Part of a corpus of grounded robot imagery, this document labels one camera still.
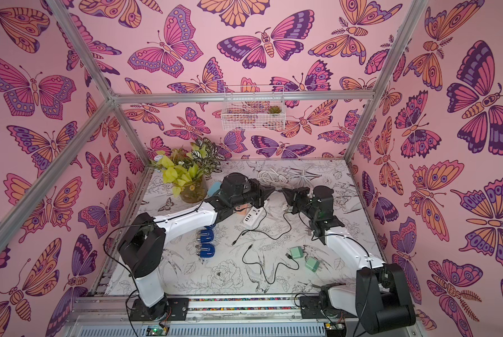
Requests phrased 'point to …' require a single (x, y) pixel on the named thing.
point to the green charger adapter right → (312, 264)
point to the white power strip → (254, 217)
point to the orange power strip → (240, 207)
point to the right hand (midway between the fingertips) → (283, 185)
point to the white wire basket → (253, 108)
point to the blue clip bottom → (206, 250)
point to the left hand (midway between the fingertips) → (280, 185)
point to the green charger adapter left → (296, 252)
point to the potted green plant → (187, 169)
